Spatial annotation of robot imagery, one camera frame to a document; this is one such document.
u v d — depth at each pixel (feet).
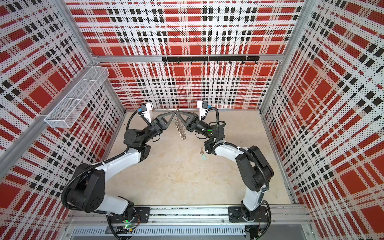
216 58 2.93
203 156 3.14
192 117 2.11
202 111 2.11
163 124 2.10
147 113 2.07
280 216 2.47
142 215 2.41
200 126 2.16
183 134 2.36
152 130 2.09
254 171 1.55
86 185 1.57
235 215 2.39
